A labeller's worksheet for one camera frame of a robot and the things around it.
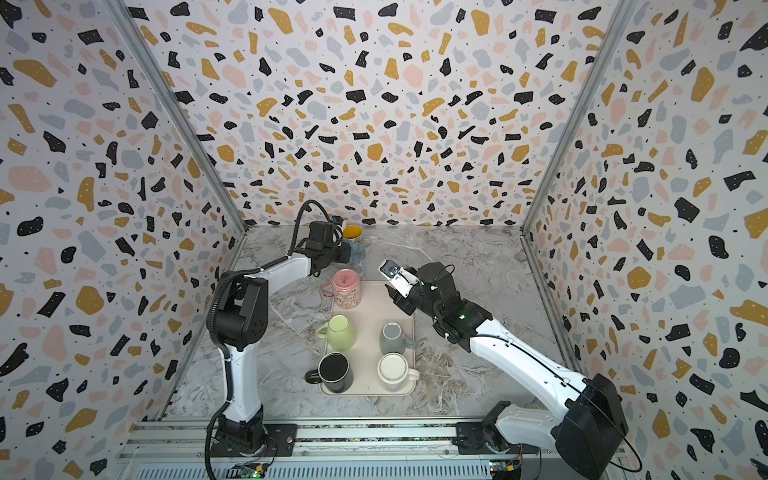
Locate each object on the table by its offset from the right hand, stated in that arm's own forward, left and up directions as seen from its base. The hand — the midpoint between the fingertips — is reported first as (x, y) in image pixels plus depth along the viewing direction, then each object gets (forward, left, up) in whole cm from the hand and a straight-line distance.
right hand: (390, 271), depth 74 cm
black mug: (-19, +14, -18) cm, 30 cm away
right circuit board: (-38, -28, -28) cm, 55 cm away
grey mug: (-10, -1, -18) cm, 20 cm away
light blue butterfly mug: (+26, +14, -16) cm, 34 cm away
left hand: (+23, +15, -15) cm, 32 cm away
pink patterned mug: (+5, +14, -16) cm, 22 cm away
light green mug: (-9, +14, -16) cm, 24 cm away
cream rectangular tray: (-7, +6, -26) cm, 28 cm away
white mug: (-18, -1, -19) cm, 26 cm away
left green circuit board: (-39, +33, -26) cm, 57 cm away
